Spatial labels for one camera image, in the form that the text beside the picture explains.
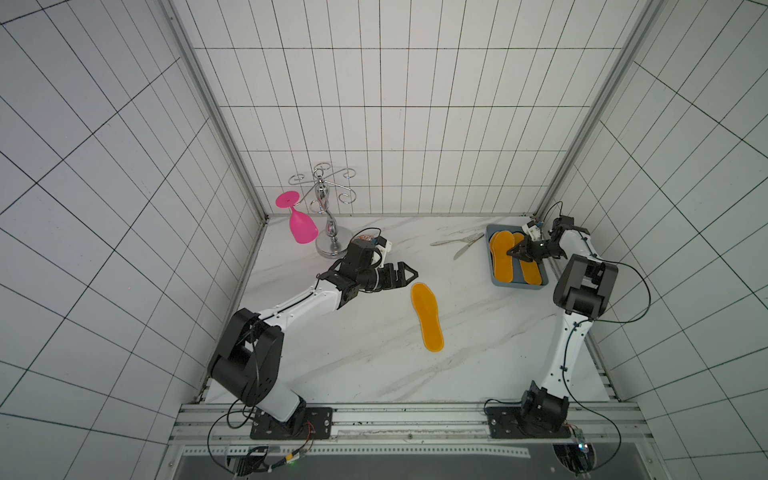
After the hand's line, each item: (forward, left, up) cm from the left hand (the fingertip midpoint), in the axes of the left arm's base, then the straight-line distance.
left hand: (403, 282), depth 83 cm
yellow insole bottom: (+25, -38, -13) cm, 47 cm away
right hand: (+22, -37, -11) cm, 45 cm away
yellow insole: (+21, -34, -13) cm, 42 cm away
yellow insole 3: (+1, -8, -15) cm, 17 cm away
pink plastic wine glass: (+18, +32, +1) cm, 37 cm away
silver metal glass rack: (+26, +24, -13) cm, 38 cm away
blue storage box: (+10, -40, -14) cm, 44 cm away
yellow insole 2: (+11, -45, -12) cm, 48 cm away
